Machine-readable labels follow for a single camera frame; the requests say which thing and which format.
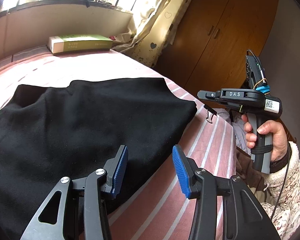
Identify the green white flat box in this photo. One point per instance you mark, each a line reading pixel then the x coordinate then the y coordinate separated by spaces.
pixel 67 43

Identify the right hand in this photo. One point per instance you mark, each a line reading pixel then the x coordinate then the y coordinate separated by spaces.
pixel 279 142

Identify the black pants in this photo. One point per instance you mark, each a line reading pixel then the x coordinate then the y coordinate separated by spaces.
pixel 47 133

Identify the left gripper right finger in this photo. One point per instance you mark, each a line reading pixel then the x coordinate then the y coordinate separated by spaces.
pixel 185 169

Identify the pink striped bed sheet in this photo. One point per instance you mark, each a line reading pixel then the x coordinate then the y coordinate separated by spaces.
pixel 158 209

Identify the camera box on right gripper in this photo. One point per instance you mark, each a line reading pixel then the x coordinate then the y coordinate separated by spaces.
pixel 256 78

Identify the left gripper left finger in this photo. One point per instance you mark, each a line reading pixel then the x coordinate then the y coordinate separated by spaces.
pixel 115 168

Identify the cream heart pattern curtain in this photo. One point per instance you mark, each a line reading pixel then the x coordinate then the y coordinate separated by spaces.
pixel 153 25

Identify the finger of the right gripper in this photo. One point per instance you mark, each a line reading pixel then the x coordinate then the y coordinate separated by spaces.
pixel 208 95

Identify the brown wooden wardrobe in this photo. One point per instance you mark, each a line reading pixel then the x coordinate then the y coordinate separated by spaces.
pixel 211 42

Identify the floral fleece right forearm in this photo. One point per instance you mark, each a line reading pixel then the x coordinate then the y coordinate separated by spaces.
pixel 284 186

